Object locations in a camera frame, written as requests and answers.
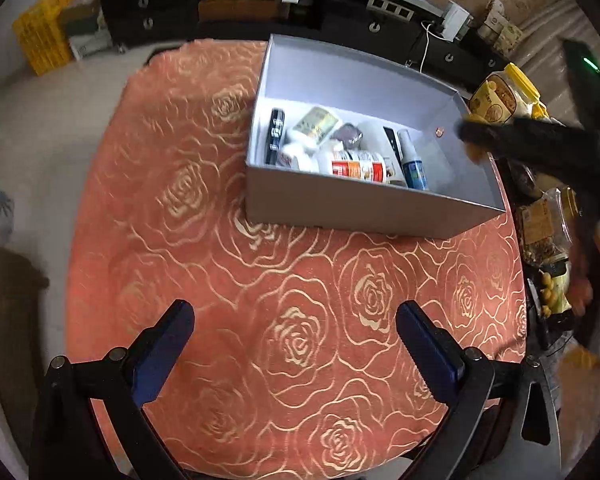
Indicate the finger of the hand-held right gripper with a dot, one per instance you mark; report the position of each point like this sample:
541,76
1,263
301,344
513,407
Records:
520,137

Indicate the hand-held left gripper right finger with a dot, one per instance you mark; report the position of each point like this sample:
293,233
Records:
430,355

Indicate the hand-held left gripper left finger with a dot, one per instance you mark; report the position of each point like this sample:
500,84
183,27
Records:
157,360

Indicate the blue label spray bottle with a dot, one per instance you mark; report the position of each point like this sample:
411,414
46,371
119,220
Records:
414,167

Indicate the grey cardboard box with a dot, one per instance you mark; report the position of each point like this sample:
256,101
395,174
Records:
380,215

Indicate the white pill bottle red label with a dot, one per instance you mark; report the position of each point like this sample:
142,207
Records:
360,167

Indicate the white green packet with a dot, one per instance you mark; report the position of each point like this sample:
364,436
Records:
317,125

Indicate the black remote control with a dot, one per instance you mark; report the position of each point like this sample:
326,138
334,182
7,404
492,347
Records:
275,135

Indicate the yellow lid clear jar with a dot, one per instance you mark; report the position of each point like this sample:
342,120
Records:
505,95

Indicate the floral paper bag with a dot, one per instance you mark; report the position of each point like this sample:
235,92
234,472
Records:
502,30

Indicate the light curtain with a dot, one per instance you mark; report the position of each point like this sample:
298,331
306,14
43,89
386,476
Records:
545,20

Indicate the red rose pattern tablecloth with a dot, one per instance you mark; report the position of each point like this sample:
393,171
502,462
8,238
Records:
230,260

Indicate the white box device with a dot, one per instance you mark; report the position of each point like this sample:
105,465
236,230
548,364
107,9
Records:
452,19

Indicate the dark brown small object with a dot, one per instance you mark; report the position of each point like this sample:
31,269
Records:
347,135

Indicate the white socket panel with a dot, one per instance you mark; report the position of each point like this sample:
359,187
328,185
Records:
390,7

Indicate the black TV cabinet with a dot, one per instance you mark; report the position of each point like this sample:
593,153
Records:
330,15

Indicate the yellow plastic crates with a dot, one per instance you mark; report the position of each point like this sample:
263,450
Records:
42,35

